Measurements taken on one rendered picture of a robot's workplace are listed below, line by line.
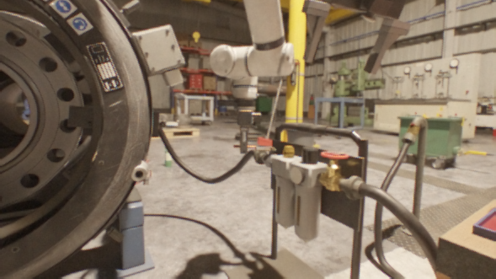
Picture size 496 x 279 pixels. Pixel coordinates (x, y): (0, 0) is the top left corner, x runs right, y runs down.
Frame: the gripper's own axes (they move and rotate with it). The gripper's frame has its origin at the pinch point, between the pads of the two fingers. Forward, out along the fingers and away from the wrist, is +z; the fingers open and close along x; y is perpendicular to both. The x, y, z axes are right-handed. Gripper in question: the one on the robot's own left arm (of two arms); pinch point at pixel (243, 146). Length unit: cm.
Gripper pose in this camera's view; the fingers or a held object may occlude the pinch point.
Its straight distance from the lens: 87.7
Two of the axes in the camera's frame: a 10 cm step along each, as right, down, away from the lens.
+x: -0.6, -0.8, 10.0
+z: -0.2, 10.0, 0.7
